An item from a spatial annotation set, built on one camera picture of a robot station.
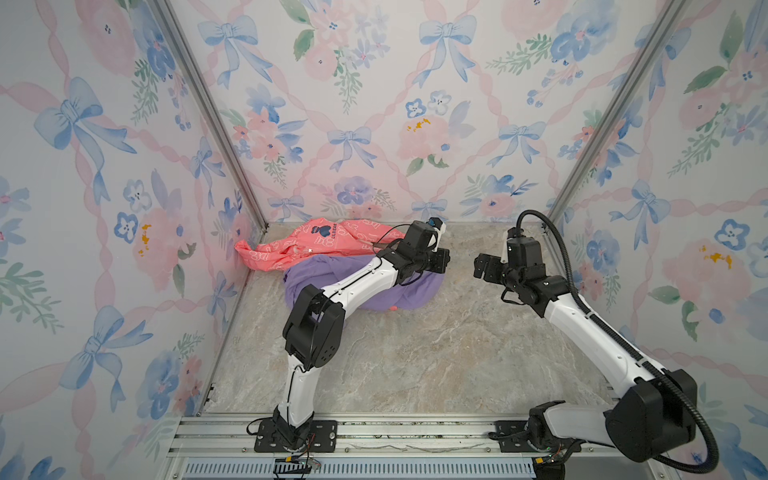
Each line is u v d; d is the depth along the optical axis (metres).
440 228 0.80
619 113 0.86
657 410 0.40
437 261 0.78
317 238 1.03
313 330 0.53
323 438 0.74
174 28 0.70
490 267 0.73
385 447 0.73
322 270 0.92
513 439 0.73
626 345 0.45
